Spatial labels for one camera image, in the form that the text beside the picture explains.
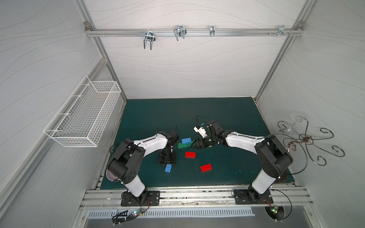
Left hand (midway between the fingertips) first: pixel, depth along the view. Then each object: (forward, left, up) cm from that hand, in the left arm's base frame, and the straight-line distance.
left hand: (170, 165), depth 85 cm
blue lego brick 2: (-2, +1, +1) cm, 3 cm away
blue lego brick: (+16, -9, +2) cm, 18 cm away
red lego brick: (+7, -12, +1) cm, 14 cm away
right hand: (+11, -14, +5) cm, 19 cm away
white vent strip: (-24, +30, -1) cm, 39 cm away
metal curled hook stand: (+4, -61, +30) cm, 68 cm away
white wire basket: (+11, +42, +31) cm, 53 cm away
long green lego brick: (+13, -6, 0) cm, 14 cm away
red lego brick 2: (-1, -21, +2) cm, 21 cm away
